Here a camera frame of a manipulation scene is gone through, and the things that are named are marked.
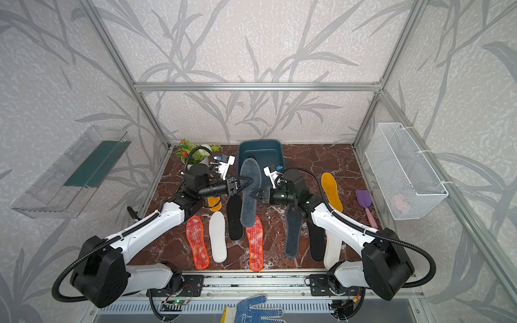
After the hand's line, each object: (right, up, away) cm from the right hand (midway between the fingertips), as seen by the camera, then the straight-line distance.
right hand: (251, 194), depth 75 cm
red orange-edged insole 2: (+1, -20, +10) cm, 22 cm away
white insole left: (-17, -16, +15) cm, 28 cm away
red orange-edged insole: (-26, -18, +12) cm, 34 cm away
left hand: (0, +4, -2) cm, 4 cm away
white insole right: (+32, -24, +7) cm, 41 cm away
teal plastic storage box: (+6, +17, +41) cm, 45 cm away
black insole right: (+27, -21, +10) cm, 36 cm away
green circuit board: (-26, -38, -4) cm, 46 cm away
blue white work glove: (-2, -40, -6) cm, 40 cm away
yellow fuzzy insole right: (+38, -1, +30) cm, 49 cm away
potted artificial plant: (-29, +15, +24) cm, 41 cm away
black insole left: (-10, -8, +19) cm, 23 cm away
